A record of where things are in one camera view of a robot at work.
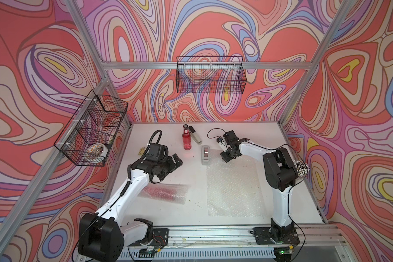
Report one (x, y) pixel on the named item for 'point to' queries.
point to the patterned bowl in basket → (98, 149)
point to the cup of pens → (302, 169)
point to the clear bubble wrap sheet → (182, 190)
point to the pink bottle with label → (160, 192)
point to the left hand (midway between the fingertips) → (179, 166)
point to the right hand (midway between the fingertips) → (228, 158)
